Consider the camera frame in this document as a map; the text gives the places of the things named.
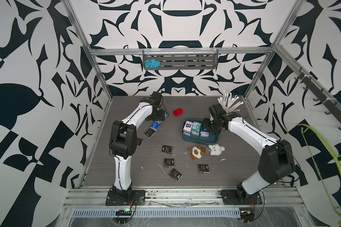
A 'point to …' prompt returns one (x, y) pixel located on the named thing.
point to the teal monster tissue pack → (195, 128)
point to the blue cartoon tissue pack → (155, 125)
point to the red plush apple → (178, 112)
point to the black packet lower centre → (169, 162)
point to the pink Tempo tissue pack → (187, 128)
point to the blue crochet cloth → (152, 64)
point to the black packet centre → (166, 149)
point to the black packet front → (175, 175)
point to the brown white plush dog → (197, 152)
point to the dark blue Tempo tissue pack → (204, 133)
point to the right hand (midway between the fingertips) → (201, 126)
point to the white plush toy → (215, 149)
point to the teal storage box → (213, 138)
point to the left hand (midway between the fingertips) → (155, 115)
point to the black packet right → (203, 169)
